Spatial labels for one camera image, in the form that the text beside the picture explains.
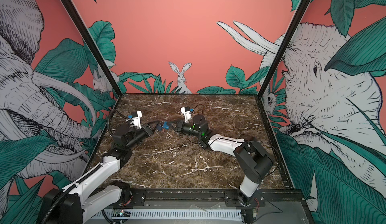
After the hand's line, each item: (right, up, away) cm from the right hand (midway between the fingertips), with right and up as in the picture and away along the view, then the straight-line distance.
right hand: (164, 125), depth 74 cm
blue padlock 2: (-4, -2, +5) cm, 6 cm away
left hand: (-2, +2, +2) cm, 3 cm away
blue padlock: (0, -1, +3) cm, 3 cm away
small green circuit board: (-20, -42, -4) cm, 46 cm away
